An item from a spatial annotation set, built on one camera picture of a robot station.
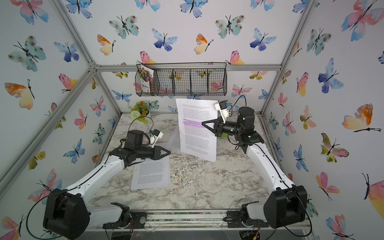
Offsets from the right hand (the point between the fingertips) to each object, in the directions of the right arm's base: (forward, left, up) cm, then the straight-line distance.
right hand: (205, 123), depth 68 cm
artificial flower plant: (+28, +44, -22) cm, 57 cm away
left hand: (-6, +18, -17) cm, 25 cm away
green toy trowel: (-6, -8, -1) cm, 10 cm away
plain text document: (-11, +31, -35) cm, 48 cm away
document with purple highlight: (-3, +5, -9) cm, 10 cm away
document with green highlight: (+12, +21, -36) cm, 43 cm away
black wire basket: (+42, 0, -5) cm, 42 cm away
